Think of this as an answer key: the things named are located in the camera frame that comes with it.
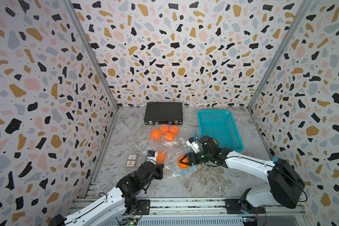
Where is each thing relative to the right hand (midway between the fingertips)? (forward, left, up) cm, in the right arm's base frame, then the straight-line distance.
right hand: (183, 162), depth 79 cm
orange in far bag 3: (+27, +7, -6) cm, 29 cm away
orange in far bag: (+21, +19, -3) cm, 28 cm away
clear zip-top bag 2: (+3, +6, 0) cm, 7 cm away
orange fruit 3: (-1, -1, +5) cm, 5 cm away
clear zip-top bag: (+25, 0, -10) cm, 27 cm away
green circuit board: (-27, +27, -10) cm, 39 cm away
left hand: (-2, +10, -2) cm, 10 cm away
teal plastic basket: (+36, -28, -11) cm, 47 cm away
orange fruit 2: (+5, +14, -5) cm, 15 cm away
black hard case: (+43, +16, -6) cm, 47 cm away
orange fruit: (+3, -15, +17) cm, 23 cm away
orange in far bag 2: (+28, +14, -6) cm, 32 cm away
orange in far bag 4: (+20, +10, -4) cm, 23 cm away
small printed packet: (+4, +33, -9) cm, 35 cm away
